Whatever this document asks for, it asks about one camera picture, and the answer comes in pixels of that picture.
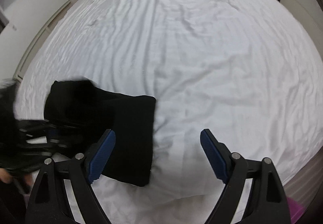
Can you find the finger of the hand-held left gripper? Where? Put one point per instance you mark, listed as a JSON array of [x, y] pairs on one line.
[[43, 147], [37, 126]]

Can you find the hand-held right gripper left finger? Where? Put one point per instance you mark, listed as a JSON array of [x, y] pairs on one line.
[[102, 155]]

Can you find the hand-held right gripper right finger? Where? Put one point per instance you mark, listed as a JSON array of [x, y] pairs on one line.
[[213, 155]]

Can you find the black pants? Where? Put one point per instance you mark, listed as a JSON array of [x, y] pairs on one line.
[[131, 138]]

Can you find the person's left hand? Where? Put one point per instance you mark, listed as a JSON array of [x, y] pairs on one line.
[[5, 176]]

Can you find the pink cloth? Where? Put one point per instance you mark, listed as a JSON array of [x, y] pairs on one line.
[[295, 210]]

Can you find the bed with white duvet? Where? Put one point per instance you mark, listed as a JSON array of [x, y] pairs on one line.
[[189, 49]]

